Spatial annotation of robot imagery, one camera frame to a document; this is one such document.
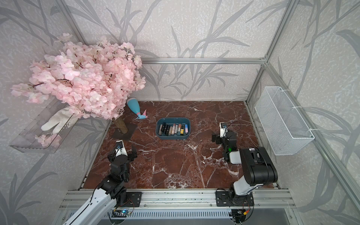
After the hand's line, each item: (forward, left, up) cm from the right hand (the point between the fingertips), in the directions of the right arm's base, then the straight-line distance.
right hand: (220, 129), depth 95 cm
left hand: (-15, +59, +5) cm, 61 cm away
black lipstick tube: (+6, +40, -4) cm, 41 cm away
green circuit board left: (-46, +54, -6) cm, 71 cm away
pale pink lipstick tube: (+4, +33, -6) cm, 33 cm away
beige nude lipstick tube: (+4, +42, -5) cm, 43 cm away
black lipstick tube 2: (+5, +39, -5) cm, 40 cm away
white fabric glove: (-11, +81, +28) cm, 87 cm away
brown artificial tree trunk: (+1, +66, +5) cm, 67 cm away
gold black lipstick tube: (+4, +26, -5) cm, 27 cm away
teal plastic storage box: (+12, +32, -6) cm, 35 cm away
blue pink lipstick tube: (+4, +23, -5) cm, 24 cm away
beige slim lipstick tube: (+3, +35, -5) cm, 36 cm away
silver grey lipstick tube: (+5, +31, -5) cm, 31 cm away
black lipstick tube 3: (+4, +37, -6) cm, 37 cm away
